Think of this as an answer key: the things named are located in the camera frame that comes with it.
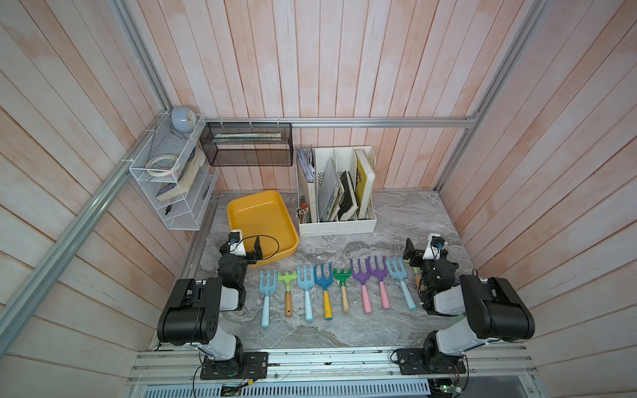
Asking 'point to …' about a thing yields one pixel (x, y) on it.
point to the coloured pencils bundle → (302, 213)
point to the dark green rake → (342, 275)
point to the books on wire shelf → (174, 190)
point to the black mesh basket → (248, 143)
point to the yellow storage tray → (265, 215)
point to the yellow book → (364, 183)
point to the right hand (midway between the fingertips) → (421, 238)
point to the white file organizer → (336, 189)
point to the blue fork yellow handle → (326, 283)
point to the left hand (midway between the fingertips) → (247, 239)
